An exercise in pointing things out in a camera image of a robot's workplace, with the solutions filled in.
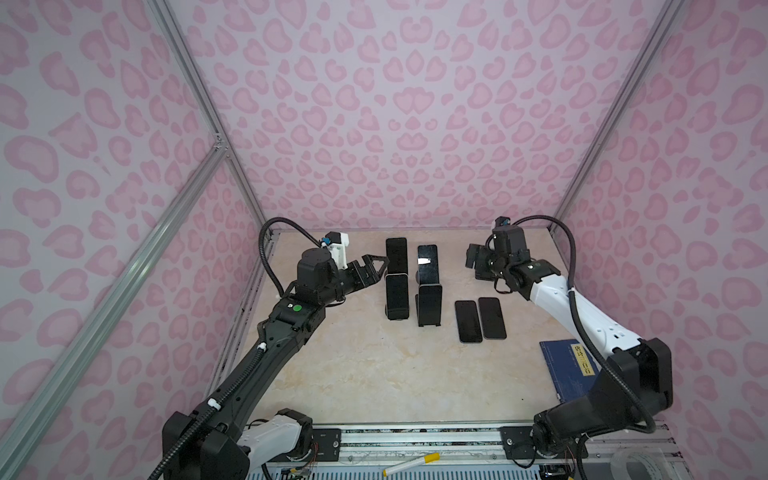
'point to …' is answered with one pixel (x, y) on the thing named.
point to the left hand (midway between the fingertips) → (380, 260)
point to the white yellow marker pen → (428, 458)
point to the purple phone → (492, 318)
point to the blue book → (571, 369)
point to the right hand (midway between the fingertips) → (483, 249)
